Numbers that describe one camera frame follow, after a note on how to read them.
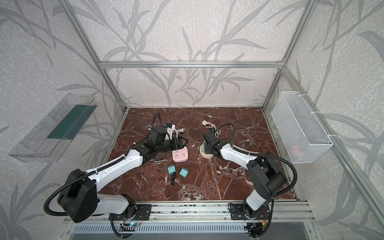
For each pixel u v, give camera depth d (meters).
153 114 1.17
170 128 0.76
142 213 0.72
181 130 1.04
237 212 0.73
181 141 0.74
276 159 0.44
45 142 0.64
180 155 0.91
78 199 0.41
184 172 0.85
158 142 0.64
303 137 0.62
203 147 0.91
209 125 1.08
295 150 0.73
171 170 0.86
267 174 0.46
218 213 0.75
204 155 0.91
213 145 0.69
